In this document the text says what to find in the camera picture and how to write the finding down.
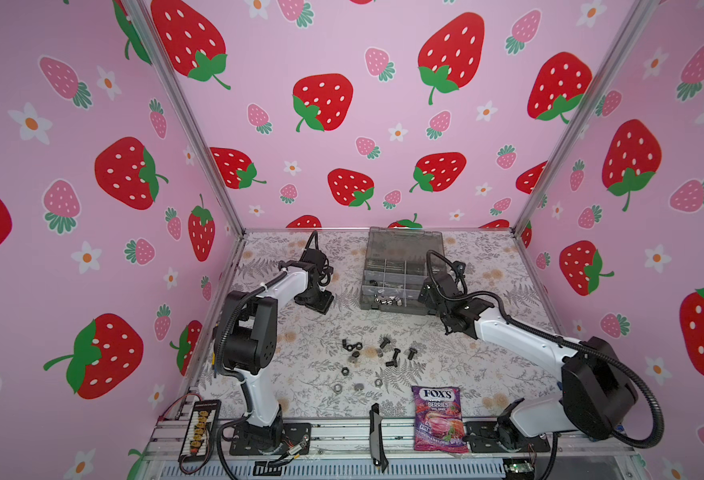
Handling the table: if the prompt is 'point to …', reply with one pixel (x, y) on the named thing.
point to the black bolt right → (412, 351)
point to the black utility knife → (375, 438)
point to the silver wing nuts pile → (388, 300)
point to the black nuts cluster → (357, 345)
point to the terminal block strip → (200, 429)
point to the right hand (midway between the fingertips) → (436, 290)
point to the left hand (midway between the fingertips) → (319, 303)
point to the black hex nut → (345, 371)
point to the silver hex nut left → (337, 388)
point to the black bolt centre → (386, 341)
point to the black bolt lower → (394, 362)
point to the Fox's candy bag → (438, 419)
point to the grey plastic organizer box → (398, 260)
